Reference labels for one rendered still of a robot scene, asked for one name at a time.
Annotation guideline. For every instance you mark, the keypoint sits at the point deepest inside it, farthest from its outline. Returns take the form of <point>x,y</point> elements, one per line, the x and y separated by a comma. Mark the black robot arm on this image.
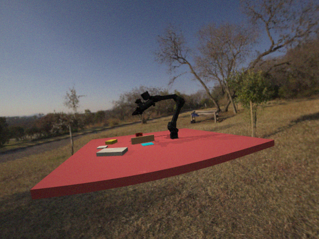
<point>179,103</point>

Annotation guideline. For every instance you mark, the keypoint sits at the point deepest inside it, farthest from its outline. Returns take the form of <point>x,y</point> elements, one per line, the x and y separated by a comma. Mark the brown wooden plank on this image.
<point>142,139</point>

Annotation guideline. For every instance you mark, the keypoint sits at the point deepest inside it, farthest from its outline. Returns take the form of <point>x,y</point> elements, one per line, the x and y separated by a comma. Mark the yellow rectangular block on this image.
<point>112,141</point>

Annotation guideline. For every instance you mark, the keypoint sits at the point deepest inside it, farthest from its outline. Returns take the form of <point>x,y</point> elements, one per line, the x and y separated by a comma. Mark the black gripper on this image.
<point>141,108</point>

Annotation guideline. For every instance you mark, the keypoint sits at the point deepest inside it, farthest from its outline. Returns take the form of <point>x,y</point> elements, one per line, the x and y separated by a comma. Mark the beige flat rectangular block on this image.
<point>112,151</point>

